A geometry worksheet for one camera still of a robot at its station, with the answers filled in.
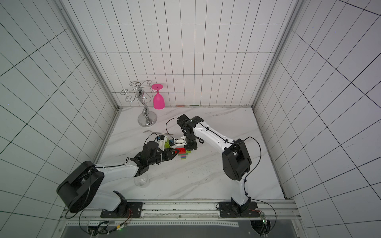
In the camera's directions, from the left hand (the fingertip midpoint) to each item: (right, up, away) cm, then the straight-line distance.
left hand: (176, 153), depth 86 cm
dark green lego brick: (+4, -1, +2) cm, 5 cm away
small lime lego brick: (-5, +7, -6) cm, 10 cm away
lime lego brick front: (+4, -4, +5) cm, 8 cm away
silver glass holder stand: (-25, +21, +25) cm, 41 cm away
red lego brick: (+4, +2, -2) cm, 4 cm away
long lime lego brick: (+7, +2, 0) cm, 7 cm away
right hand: (+8, +7, +3) cm, 11 cm away
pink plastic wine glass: (-14, +32, +16) cm, 38 cm away
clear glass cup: (-19, -14, -4) cm, 24 cm away
